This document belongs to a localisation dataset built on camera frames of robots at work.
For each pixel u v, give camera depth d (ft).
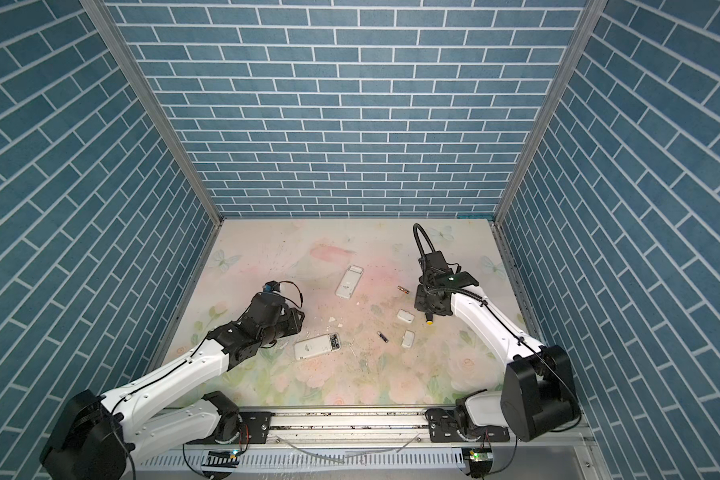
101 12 2.28
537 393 1.37
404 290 3.31
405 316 3.07
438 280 2.12
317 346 2.85
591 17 2.34
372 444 2.38
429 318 2.99
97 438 1.26
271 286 2.51
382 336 2.92
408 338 2.91
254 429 2.41
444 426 2.41
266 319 2.07
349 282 3.33
